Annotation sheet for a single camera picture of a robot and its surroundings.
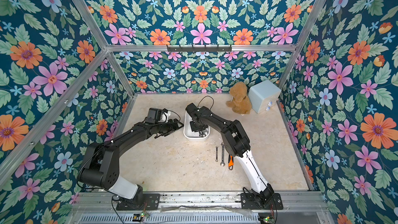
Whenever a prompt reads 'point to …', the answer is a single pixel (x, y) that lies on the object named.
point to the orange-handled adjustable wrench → (230, 162)
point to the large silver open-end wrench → (201, 132)
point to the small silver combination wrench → (216, 160)
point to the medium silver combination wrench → (223, 144)
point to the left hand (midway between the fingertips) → (181, 125)
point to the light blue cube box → (263, 95)
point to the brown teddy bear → (240, 102)
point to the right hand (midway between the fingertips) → (197, 127)
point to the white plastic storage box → (190, 135)
